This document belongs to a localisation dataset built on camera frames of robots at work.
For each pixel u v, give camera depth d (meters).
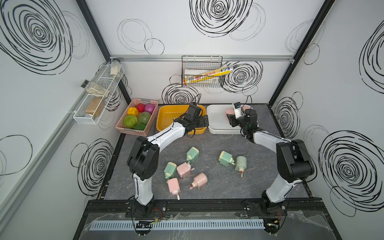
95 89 0.71
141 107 1.11
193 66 0.96
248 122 0.74
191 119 0.70
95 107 0.67
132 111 1.08
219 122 1.02
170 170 0.79
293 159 0.48
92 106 0.67
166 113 1.13
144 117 1.03
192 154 0.85
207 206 0.74
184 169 0.80
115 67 0.87
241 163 0.82
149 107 1.09
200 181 0.75
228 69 0.83
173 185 0.76
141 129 0.98
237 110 0.81
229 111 0.96
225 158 0.85
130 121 1.02
